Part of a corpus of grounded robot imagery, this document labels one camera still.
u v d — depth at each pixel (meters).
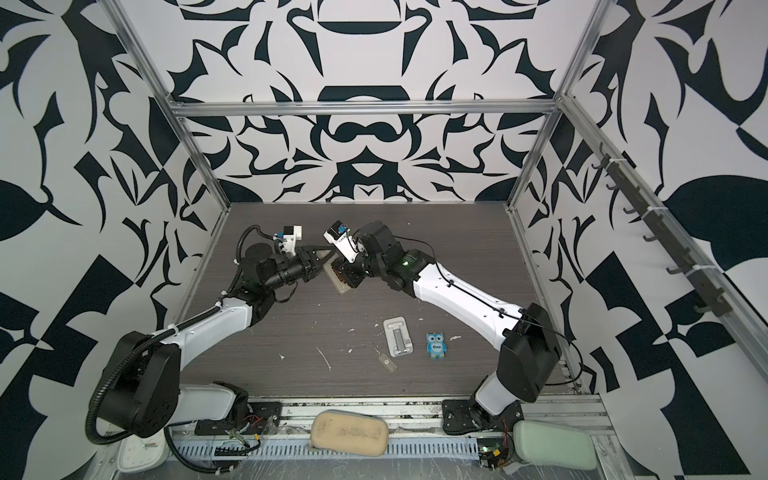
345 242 0.64
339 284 0.74
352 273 0.67
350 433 0.69
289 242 0.76
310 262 0.71
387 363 0.83
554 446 0.69
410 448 0.71
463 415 0.74
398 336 0.86
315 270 0.73
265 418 0.74
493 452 0.71
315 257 0.74
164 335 0.46
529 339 0.43
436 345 0.85
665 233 0.55
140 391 0.42
